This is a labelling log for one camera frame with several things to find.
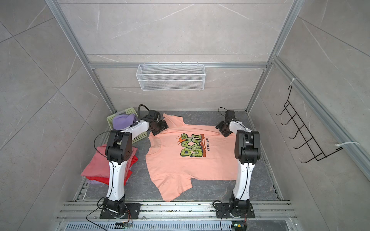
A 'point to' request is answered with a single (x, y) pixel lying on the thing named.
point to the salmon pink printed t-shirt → (179, 153)
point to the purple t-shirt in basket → (123, 121)
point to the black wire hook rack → (303, 133)
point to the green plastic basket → (127, 111)
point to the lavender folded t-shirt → (94, 182)
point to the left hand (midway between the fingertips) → (165, 125)
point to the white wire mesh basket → (171, 76)
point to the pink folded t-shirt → (98, 166)
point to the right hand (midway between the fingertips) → (219, 127)
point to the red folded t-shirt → (106, 180)
